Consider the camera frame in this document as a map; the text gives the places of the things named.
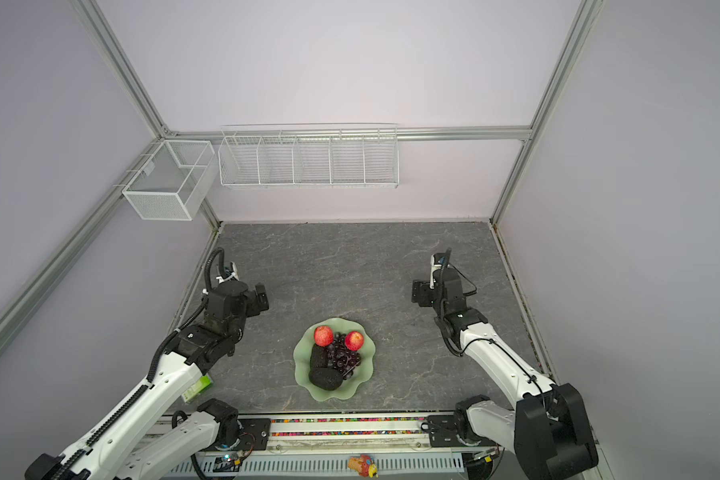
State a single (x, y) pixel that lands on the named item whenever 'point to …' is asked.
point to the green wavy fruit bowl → (302, 356)
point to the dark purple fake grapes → (342, 359)
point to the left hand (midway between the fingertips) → (244, 291)
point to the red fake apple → (324, 336)
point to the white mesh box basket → (175, 181)
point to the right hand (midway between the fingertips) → (430, 282)
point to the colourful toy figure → (364, 465)
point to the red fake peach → (354, 340)
